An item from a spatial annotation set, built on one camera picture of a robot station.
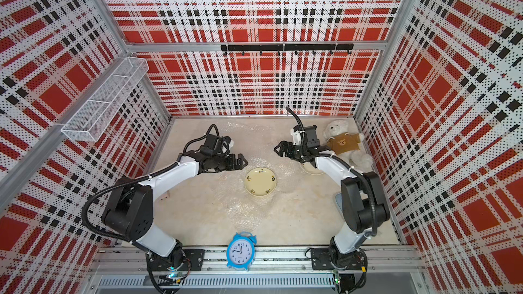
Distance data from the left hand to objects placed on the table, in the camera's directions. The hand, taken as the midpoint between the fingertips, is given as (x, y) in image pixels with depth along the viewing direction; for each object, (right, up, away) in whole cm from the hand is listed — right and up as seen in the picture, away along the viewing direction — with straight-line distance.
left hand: (242, 164), depth 90 cm
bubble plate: (+8, -9, +5) cm, 13 cm away
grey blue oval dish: (+42, -16, -4) cm, 45 cm away
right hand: (+19, +6, +1) cm, 19 cm away
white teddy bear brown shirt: (+50, +8, +9) cm, 51 cm away
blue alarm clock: (+2, -30, -16) cm, 34 cm away
